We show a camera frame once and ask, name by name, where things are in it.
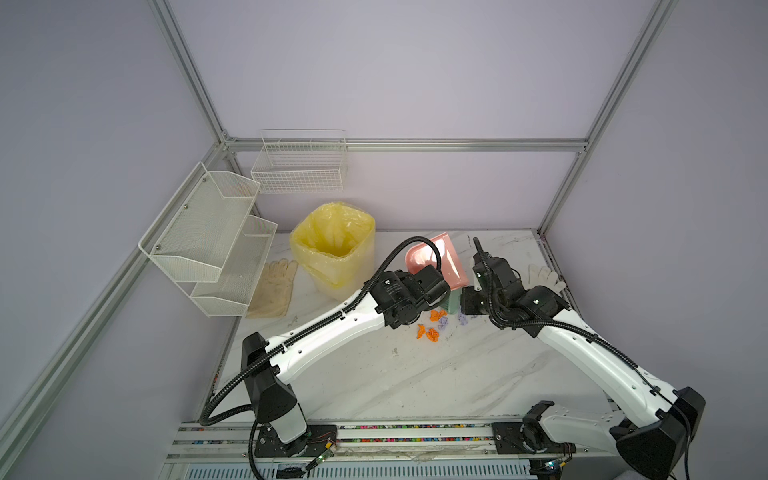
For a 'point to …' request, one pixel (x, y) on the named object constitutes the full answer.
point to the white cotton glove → (544, 277)
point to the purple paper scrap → (462, 318)
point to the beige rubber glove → (273, 294)
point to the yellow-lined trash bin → (335, 243)
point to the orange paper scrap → (435, 316)
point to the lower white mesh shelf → (230, 296)
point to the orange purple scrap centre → (431, 333)
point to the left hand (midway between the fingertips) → (385, 284)
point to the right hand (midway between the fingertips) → (460, 294)
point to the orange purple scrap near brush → (443, 322)
